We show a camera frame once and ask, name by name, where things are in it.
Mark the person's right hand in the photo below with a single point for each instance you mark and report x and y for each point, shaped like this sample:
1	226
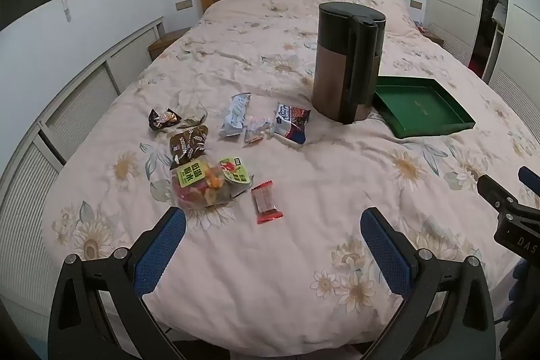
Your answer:
519	284

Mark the red snack packet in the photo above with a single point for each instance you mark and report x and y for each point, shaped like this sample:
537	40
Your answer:
265	202

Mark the beige snack packet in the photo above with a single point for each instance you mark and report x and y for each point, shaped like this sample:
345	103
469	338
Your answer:
195	118

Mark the green tray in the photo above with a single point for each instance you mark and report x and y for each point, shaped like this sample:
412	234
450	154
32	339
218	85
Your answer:
422	107

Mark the black and bronze kettle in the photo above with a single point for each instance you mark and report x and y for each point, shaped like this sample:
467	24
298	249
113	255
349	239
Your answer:
346	64

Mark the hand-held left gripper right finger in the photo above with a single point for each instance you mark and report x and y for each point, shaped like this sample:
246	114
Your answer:
386	250

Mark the wooden nightstand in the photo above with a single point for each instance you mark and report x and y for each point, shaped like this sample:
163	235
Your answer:
432	34
166	41

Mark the small pink white packet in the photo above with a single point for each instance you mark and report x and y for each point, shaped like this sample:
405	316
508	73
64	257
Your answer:
256	130

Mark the clear candy bag green labels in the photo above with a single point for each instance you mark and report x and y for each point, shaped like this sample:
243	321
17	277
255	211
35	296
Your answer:
206	183

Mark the dark cookie packet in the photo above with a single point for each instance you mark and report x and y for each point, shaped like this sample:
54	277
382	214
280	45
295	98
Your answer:
172	118
157	119

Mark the white louvered cabinet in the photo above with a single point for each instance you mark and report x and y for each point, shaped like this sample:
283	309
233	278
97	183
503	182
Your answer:
50	132

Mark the bed with floral blanket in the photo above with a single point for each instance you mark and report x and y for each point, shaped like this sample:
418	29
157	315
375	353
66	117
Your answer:
295	267

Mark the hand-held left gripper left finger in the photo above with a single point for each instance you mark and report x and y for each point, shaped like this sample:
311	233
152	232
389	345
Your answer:
162	248

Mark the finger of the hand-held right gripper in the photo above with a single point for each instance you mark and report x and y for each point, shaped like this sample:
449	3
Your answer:
530	176
495	191

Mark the wall socket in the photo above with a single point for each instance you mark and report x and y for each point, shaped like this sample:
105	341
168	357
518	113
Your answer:
184	4
416	4

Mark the brown chocolate bag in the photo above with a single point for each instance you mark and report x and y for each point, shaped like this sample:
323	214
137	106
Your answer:
190	145

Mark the light blue snack packet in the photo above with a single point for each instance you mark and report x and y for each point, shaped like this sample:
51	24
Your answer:
235	115

